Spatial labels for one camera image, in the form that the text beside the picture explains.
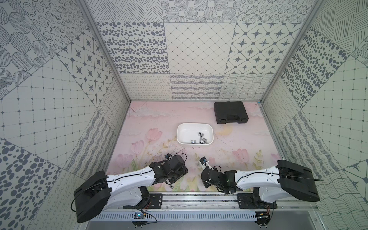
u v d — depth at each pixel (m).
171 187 0.78
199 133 0.99
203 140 0.96
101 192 0.42
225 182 0.61
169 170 0.63
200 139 0.98
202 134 0.99
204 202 0.76
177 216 0.70
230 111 1.13
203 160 0.73
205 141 0.96
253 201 0.66
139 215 0.72
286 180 0.43
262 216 0.73
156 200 0.74
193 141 0.95
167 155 0.80
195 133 1.02
